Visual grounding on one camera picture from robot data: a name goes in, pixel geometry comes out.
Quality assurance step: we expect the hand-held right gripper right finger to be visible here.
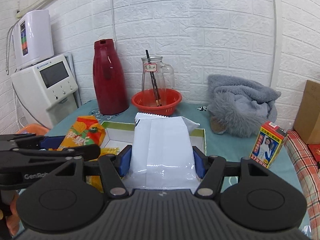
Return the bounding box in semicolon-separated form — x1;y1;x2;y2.
192;145;272;198

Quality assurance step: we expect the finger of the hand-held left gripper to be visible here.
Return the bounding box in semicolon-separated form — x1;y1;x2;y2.
0;133;67;152
0;144;101;167

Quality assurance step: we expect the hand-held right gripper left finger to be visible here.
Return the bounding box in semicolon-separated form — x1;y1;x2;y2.
54;145;132;198

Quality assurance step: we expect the golden clear snack packet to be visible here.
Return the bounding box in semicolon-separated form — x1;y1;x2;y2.
100;147;120;155

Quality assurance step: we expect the yellow orange snack packet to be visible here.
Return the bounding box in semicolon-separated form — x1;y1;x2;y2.
57;116;107;162

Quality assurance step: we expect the green cardboard box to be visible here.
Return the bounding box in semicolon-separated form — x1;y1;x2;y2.
86;121;207;180

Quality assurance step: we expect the yellow cake packet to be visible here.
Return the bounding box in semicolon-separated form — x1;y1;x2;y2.
86;176;103;193

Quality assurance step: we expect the white snack packet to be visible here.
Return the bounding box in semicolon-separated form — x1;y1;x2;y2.
124;112;202;190

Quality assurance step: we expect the orange plastic basin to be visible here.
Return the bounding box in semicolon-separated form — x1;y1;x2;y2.
15;123;50;137

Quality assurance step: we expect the teal printed tablecloth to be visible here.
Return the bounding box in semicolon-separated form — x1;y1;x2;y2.
45;99;313;240

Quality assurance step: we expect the white appliance with screen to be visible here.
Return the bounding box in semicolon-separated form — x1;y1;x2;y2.
10;54;79;129

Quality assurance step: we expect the red plastic basin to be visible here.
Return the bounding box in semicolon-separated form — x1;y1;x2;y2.
131;88;182;117

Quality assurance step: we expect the grey fluffy blanket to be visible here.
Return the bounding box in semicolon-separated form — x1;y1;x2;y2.
207;74;282;138

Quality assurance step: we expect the yellow green drink carton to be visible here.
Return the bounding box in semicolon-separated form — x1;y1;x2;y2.
250;121;288;169

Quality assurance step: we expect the red thermos jug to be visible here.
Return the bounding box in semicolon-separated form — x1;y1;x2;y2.
93;39;130;115

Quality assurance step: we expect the dark chopstick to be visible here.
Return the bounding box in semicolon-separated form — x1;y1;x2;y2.
145;49;160;107
150;71;163;107

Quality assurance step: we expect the glass pitcher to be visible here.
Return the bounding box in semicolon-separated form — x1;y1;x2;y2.
141;55;175;98

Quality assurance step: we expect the red plaid cloth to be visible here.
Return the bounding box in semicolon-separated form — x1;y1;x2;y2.
285;130;320;233

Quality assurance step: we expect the white water purifier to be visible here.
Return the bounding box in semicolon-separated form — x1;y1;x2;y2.
12;9;54;70

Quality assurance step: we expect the red flat box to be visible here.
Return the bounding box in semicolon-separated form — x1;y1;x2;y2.
307;144;320;163

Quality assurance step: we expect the brown cardboard box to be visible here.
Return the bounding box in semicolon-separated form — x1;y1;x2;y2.
293;80;320;144

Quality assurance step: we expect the grey flexible hose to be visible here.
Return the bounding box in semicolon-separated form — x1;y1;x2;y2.
5;25;14;75

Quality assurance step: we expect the white wall conduit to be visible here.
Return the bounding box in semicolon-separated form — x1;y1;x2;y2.
111;0;118;40
271;0;278;88

